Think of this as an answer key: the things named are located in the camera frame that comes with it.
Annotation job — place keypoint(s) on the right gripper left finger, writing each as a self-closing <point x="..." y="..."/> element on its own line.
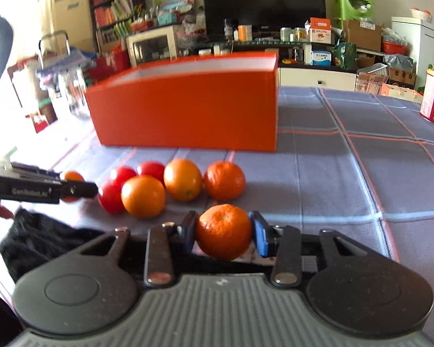
<point x="166" y="246"/>

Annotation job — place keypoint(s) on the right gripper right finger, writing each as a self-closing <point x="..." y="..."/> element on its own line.
<point x="282" y="243"/>

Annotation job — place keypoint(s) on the black velvet cloth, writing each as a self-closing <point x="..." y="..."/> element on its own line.
<point x="35" y="239"/>

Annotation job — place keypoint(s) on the large orange fruit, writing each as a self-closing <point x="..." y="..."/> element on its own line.
<point x="182" y="179"/>

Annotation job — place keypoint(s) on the red cherry tomato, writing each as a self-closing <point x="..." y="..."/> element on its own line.
<point x="110" y="198"/>

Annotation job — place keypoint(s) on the plaid blue tablecloth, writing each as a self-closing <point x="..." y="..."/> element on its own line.
<point x="353" y="162"/>

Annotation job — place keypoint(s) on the shopping trolley cart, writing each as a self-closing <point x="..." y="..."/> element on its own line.
<point x="61" y="74"/>

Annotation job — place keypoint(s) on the orange cardboard box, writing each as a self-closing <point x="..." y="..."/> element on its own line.
<point x="207" y="102"/>

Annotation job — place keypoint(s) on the white tv stand cabinet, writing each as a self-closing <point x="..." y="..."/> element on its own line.
<point x="308" y="64"/>

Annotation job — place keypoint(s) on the white standing air conditioner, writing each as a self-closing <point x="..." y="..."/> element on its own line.
<point x="74" y="17"/>

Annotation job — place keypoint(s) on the white small glass cabinet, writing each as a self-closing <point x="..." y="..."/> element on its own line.
<point x="157" y="43"/>

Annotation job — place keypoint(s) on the dark tall bookshelf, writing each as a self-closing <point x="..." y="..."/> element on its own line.
<point x="112" y="20"/>

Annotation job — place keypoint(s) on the brown cardboard box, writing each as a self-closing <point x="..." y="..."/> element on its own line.
<point x="363" y="34"/>

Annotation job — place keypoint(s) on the white chest freezer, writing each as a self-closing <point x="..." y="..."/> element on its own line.
<point x="420" y="37"/>

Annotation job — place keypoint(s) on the white bowl of oranges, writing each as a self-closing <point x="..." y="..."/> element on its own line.
<point x="423" y="15"/>

